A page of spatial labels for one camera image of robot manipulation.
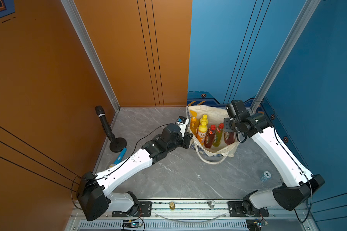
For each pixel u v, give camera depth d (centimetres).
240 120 52
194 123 87
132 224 70
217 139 91
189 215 72
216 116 85
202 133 84
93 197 39
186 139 64
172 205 70
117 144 98
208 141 92
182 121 63
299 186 39
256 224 70
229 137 76
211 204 72
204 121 83
